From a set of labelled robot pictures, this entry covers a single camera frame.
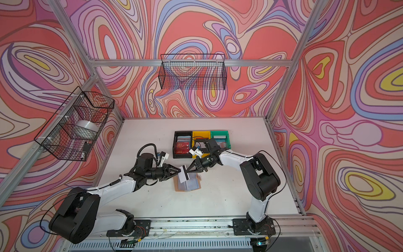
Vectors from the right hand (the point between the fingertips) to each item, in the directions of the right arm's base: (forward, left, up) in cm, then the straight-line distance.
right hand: (189, 175), depth 81 cm
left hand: (+1, +5, +1) cm, 5 cm away
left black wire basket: (+14, +54, +21) cm, 60 cm away
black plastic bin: (+32, +8, -4) cm, 33 cm away
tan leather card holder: (-1, -2, -9) cm, 9 cm away
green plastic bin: (+30, -21, -3) cm, 36 cm away
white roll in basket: (+12, +46, +24) cm, 53 cm away
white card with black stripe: (0, +3, 0) cm, 3 cm away
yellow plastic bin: (+29, -6, -2) cm, 30 cm away
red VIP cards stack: (+25, +5, -7) cm, 26 cm away
